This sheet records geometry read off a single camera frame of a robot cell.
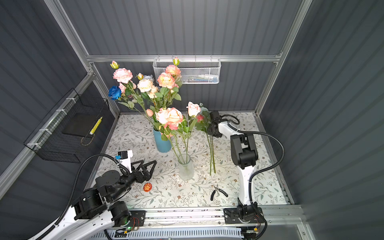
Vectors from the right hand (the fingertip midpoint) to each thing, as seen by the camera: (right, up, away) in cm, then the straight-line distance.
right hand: (213, 133), depth 105 cm
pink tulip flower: (-38, +12, -24) cm, 46 cm away
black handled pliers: (-1, -30, -22) cm, 37 cm away
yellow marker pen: (-64, +4, -30) cm, 71 cm away
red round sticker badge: (-40, -30, -21) cm, 54 cm away
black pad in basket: (-73, +5, -28) cm, 78 cm away
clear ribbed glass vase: (-18, -18, -25) cm, 36 cm away
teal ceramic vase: (-34, -8, -11) cm, 37 cm away
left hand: (-33, -12, -38) cm, 52 cm away
